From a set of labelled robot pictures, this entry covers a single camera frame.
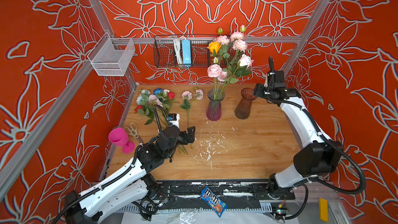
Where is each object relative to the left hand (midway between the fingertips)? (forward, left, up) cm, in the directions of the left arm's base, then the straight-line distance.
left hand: (188, 127), depth 74 cm
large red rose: (+31, +16, -12) cm, 37 cm away
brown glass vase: (+25, -34, -16) cm, 45 cm away
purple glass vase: (+20, -14, -12) cm, 27 cm away
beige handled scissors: (+6, +37, -20) cm, 42 cm away
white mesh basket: (+39, +52, +11) cm, 66 cm away
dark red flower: (+21, +36, -15) cm, 44 cm away
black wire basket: (+47, +20, +10) cm, 52 cm away
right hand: (+23, -38, +6) cm, 45 cm away
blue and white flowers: (+28, +33, -16) cm, 46 cm away
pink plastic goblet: (-5, +35, -6) cm, 36 cm away
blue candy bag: (-27, -14, -19) cm, 36 cm away
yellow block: (-27, -64, -20) cm, 72 cm away
